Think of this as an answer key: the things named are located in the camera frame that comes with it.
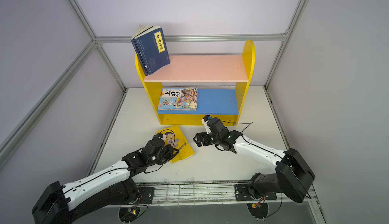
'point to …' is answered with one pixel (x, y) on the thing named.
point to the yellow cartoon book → (185, 149)
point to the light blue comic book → (179, 98)
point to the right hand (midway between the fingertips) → (200, 135)
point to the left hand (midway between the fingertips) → (179, 147)
